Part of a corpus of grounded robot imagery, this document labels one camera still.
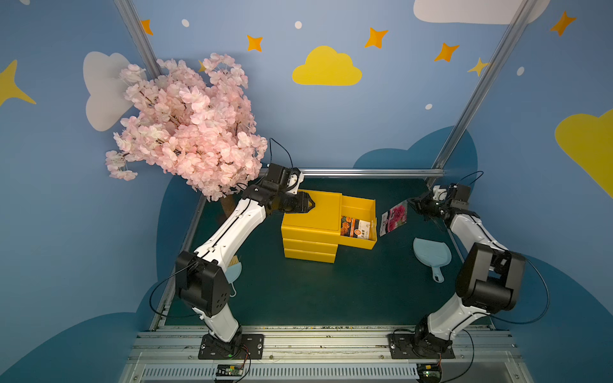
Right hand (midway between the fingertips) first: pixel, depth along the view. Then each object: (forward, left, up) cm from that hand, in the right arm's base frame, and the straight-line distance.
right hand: (409, 196), depth 92 cm
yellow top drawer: (-6, +19, -2) cm, 20 cm away
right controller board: (-55, -2, -21) cm, 59 cm away
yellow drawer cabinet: (-22, +37, +3) cm, 43 cm away
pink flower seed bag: (-5, +4, -9) cm, 11 cm away
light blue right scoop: (-14, -13, -19) cm, 27 cm away
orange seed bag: (-14, +22, -3) cm, 26 cm away
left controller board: (-59, +60, -19) cm, 86 cm away
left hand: (-11, +39, +6) cm, 41 cm away
